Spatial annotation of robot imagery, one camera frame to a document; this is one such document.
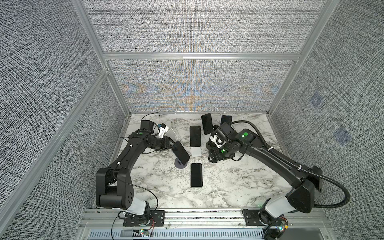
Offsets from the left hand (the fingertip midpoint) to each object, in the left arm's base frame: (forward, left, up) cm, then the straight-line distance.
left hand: (174, 145), depth 83 cm
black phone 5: (+18, -33, +1) cm, 38 cm away
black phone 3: (+10, -12, 0) cm, 16 cm away
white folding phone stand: (+4, -13, -14) cm, 19 cm away
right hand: (-9, -21, +2) cm, 23 cm away
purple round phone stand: (-5, -1, -12) cm, 13 cm away
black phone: (-11, -12, -15) cm, 22 cm away
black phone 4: (+28, -24, -14) cm, 39 cm away
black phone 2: (-1, -3, -6) cm, 7 cm away
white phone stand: (+12, +2, -5) cm, 13 cm away
